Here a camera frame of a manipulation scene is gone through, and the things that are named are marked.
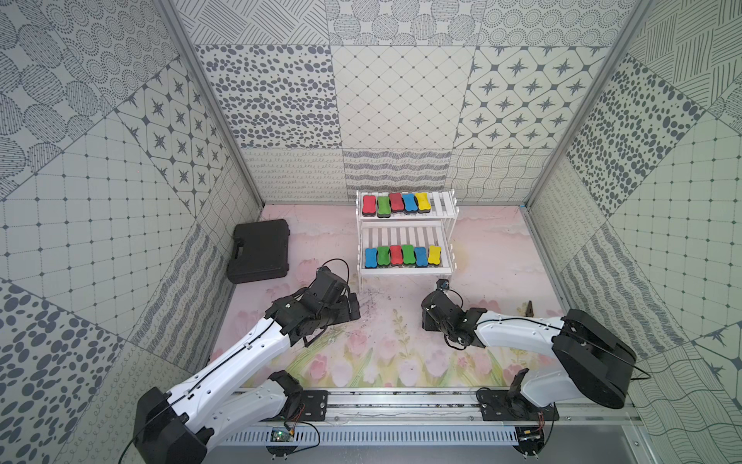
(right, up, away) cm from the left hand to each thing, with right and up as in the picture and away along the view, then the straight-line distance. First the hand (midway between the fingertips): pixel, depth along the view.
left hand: (347, 303), depth 77 cm
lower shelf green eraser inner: (+18, +12, +11) cm, 24 cm away
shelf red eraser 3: (+14, +12, +10) cm, 21 cm away
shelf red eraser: (+6, +27, +4) cm, 28 cm away
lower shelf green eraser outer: (+10, +12, +10) cm, 19 cm away
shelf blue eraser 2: (+6, +12, +9) cm, 16 cm away
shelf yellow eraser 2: (+26, +12, +11) cm, 30 cm away
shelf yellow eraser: (+22, +28, +4) cm, 36 cm away
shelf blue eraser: (+18, +28, +4) cm, 33 cm away
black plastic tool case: (-34, +13, +23) cm, 43 cm away
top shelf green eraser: (+10, +27, +2) cm, 28 cm away
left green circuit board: (-16, -32, -6) cm, 36 cm away
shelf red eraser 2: (+14, +28, +4) cm, 31 cm away
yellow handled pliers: (+58, -6, +14) cm, 60 cm away
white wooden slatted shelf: (+18, +20, +18) cm, 32 cm away
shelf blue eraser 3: (+22, +11, +10) cm, 27 cm away
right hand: (+25, -7, +12) cm, 29 cm away
